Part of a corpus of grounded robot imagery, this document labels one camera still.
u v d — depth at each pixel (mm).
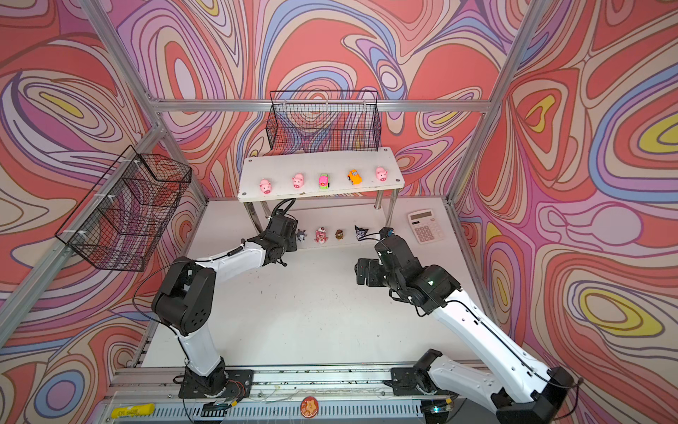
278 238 748
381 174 766
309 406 697
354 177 762
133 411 677
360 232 934
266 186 733
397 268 507
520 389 378
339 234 960
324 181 736
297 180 748
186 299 486
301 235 956
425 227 1076
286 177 771
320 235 939
